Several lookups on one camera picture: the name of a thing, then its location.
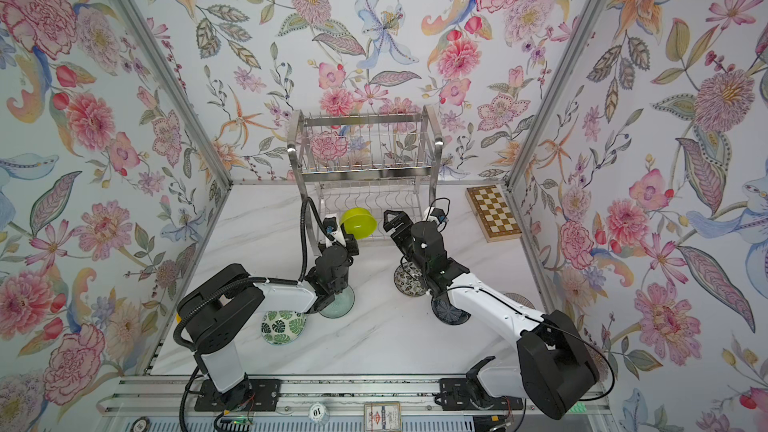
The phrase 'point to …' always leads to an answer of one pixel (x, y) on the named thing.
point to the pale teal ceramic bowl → (343, 302)
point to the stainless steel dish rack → (364, 161)
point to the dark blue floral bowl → (449, 313)
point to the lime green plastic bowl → (359, 222)
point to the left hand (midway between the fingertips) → (349, 224)
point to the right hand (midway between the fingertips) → (388, 220)
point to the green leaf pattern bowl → (279, 327)
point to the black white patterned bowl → (408, 279)
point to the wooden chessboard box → (493, 213)
